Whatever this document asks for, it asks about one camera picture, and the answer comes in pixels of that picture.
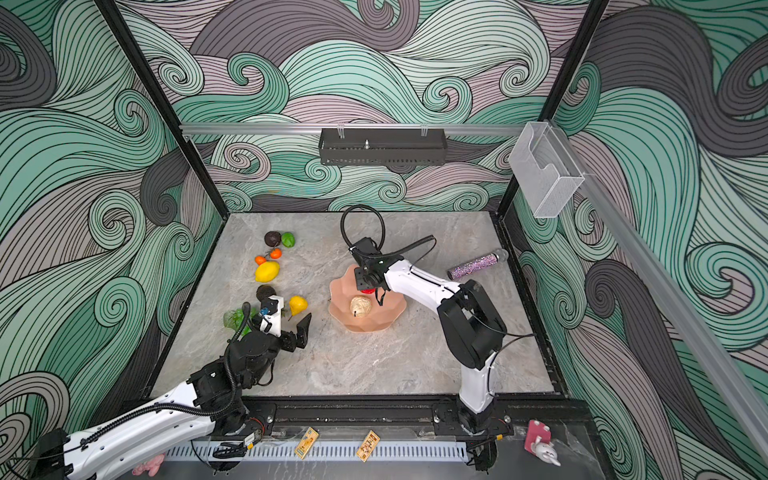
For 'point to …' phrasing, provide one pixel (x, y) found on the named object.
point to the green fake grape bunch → (232, 319)
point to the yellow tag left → (306, 443)
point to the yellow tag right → (368, 446)
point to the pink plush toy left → (152, 466)
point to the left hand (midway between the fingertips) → (296, 310)
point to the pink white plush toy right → (538, 442)
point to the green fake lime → (288, 239)
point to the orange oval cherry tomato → (260, 259)
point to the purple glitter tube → (477, 263)
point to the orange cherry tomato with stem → (276, 253)
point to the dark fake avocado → (264, 291)
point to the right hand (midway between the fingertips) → (367, 277)
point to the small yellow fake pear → (297, 304)
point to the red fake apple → (368, 291)
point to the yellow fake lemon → (267, 271)
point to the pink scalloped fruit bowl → (344, 287)
